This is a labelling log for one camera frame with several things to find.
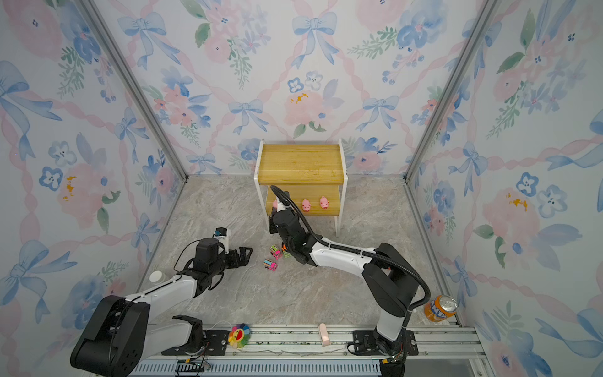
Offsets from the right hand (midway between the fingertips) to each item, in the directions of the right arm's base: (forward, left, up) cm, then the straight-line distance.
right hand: (275, 207), depth 84 cm
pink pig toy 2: (+1, 0, +1) cm, 1 cm away
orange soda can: (-31, -52, -9) cm, 61 cm away
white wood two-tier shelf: (+4, -14, +13) cm, 20 cm away
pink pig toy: (+4, -18, -2) cm, 18 cm away
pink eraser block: (-37, -17, -17) cm, 44 cm away
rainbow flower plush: (-38, +10, -19) cm, 43 cm away
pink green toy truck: (-9, +1, -17) cm, 19 cm away
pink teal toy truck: (-14, +3, -17) cm, 22 cm away
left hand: (-9, +13, -15) cm, 22 cm away
